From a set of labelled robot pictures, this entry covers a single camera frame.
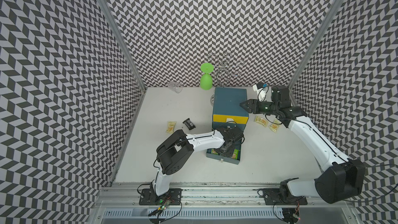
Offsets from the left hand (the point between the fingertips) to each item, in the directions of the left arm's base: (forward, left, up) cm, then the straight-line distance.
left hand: (225, 153), depth 86 cm
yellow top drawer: (+11, -5, +18) cm, 22 cm away
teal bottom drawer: (-4, +1, +3) cm, 5 cm away
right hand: (+15, -9, +24) cm, 29 cm away
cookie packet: (+21, -25, 0) cm, 33 cm away
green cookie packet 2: (-1, -6, +2) cm, 6 cm away
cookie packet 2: (+17, +33, +1) cm, 37 cm away
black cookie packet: (+19, +22, 0) cm, 29 cm away
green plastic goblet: (+35, +10, +23) cm, 43 cm away
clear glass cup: (+55, +36, -1) cm, 65 cm away
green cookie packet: (0, +7, +2) cm, 7 cm away
